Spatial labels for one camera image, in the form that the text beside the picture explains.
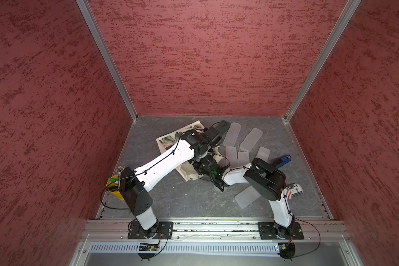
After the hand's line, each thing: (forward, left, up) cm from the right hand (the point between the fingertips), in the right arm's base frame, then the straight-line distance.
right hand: (188, 161), depth 92 cm
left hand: (-4, -2, +17) cm, 17 cm away
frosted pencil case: (+7, -46, -5) cm, 47 cm away
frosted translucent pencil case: (+18, -41, -5) cm, 45 cm away
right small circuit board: (-40, -44, -8) cm, 60 cm away
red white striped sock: (-17, -55, -3) cm, 58 cm away
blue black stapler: (+1, -58, -3) cm, 58 cm away
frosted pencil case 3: (+7, -26, -5) cm, 28 cm away
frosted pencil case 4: (-20, -30, -2) cm, 36 cm away
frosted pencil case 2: (+23, -29, -5) cm, 37 cm away
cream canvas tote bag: (-3, +1, -4) cm, 5 cm away
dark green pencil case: (+29, -22, -5) cm, 37 cm away
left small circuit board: (-39, +18, -7) cm, 43 cm away
